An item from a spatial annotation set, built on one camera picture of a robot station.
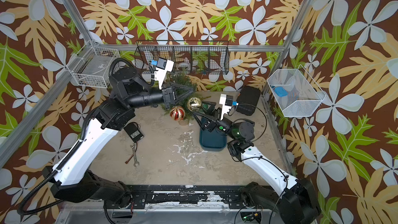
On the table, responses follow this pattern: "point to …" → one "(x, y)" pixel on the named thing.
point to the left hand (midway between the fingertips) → (192, 89)
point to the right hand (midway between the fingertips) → (195, 110)
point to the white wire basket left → (90, 66)
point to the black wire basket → (190, 57)
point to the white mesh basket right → (304, 94)
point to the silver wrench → (136, 163)
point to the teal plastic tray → (215, 140)
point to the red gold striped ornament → (177, 113)
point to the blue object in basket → (280, 91)
